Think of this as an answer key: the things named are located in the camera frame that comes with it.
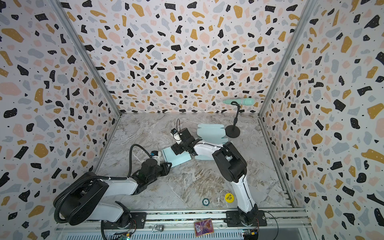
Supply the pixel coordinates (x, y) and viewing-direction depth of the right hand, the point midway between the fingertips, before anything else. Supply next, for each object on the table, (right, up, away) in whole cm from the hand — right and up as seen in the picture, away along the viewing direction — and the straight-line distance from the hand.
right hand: (176, 142), depth 96 cm
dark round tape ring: (+19, -30, -17) cm, 39 cm away
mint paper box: (-3, -8, -4) cm, 10 cm away
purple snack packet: (+17, -37, -26) cm, 49 cm away
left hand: (-1, -11, -8) cm, 13 cm away
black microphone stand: (+40, +7, +14) cm, 43 cm away
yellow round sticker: (+32, -29, -15) cm, 45 cm away
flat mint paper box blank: (+25, +5, +13) cm, 28 cm away
